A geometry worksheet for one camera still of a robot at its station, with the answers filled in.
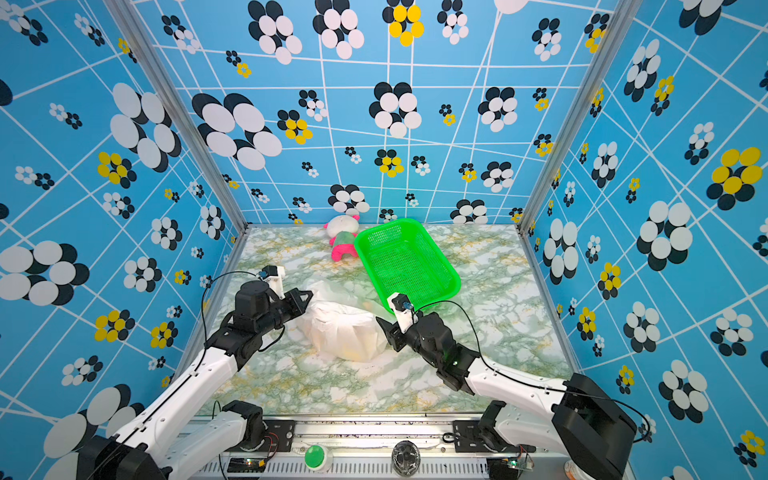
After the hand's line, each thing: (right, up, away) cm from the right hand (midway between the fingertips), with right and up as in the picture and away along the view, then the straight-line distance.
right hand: (388, 312), depth 78 cm
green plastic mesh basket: (+5, +14, +31) cm, 34 cm away
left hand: (-20, +5, +2) cm, 21 cm away
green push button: (-15, -28, -15) cm, 35 cm away
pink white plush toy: (-17, +24, +32) cm, 44 cm away
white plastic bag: (-11, -4, -1) cm, 12 cm away
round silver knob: (+4, -26, -18) cm, 32 cm away
